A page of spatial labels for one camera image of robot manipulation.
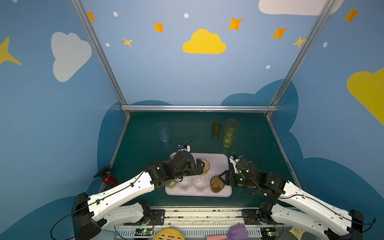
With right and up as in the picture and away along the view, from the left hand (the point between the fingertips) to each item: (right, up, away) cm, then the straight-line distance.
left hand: (200, 166), depth 72 cm
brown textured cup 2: (+14, +18, +35) cm, 42 cm away
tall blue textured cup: (-24, +18, +26) cm, 40 cm away
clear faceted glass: (-8, -13, +12) cm, 20 cm away
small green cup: (-15, -12, +8) cm, 21 cm away
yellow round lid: (-14, -30, -4) cm, 34 cm away
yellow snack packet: (+46, -31, -2) cm, 56 cm away
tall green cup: (+22, +15, +29) cm, 40 cm away
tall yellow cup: (+23, +22, +28) cm, 42 cm away
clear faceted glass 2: (0, -13, +12) cm, 18 cm away
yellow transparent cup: (+4, -3, +13) cm, 15 cm away
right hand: (+12, -5, +2) cm, 13 cm away
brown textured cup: (+10, -13, +12) cm, 20 cm away
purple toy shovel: (+17, -31, -1) cm, 36 cm away
